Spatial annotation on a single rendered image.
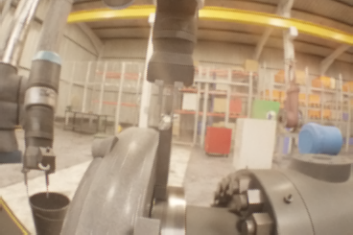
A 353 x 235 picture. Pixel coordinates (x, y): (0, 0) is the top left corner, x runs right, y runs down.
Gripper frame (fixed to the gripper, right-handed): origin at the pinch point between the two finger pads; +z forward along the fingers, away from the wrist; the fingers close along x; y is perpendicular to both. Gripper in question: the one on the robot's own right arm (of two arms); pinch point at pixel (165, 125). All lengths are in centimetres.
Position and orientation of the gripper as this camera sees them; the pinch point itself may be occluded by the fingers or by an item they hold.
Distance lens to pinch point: 29.5
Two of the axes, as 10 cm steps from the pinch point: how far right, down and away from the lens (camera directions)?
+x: -10.0, -0.9, -0.1
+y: -0.1, 0.0, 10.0
